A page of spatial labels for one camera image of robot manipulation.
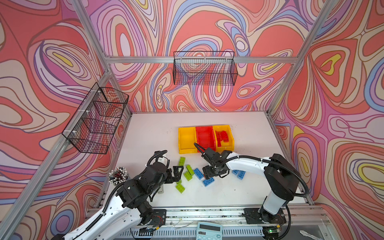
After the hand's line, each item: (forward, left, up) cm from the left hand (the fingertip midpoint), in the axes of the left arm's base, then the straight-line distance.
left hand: (177, 168), depth 73 cm
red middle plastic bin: (+29, -17, -14) cm, 36 cm away
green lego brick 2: (+6, -6, -15) cm, 18 cm away
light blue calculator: (-24, -15, -14) cm, 32 cm away
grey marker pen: (-6, +9, -14) cm, 18 cm away
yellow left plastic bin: (+29, -4, -16) cm, 33 cm away
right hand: (+2, -19, -17) cm, 26 cm away
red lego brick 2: (+29, -30, -13) cm, 44 cm away
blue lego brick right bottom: (+3, -36, -15) cm, 39 cm away
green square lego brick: (+2, -5, -15) cm, 16 cm away
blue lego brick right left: (+4, -33, -14) cm, 36 cm away
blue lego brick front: (-1, -16, -16) cm, 23 cm away
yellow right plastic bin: (+21, -29, -13) cm, 38 cm away
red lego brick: (+29, -27, -13) cm, 42 cm away
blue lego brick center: (+4, -12, -17) cm, 21 cm away
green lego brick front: (-4, -1, -16) cm, 16 cm away
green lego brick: (+11, -1, -15) cm, 19 cm away
